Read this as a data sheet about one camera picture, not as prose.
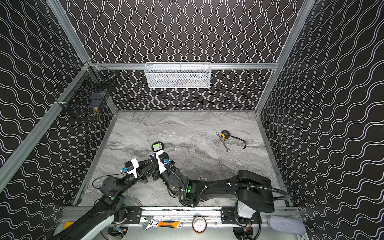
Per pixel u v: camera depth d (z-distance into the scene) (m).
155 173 0.59
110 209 0.59
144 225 0.72
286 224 0.70
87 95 0.92
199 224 0.63
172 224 0.72
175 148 0.99
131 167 0.59
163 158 0.55
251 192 0.43
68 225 0.50
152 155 0.66
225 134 1.03
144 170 0.64
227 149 1.00
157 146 0.98
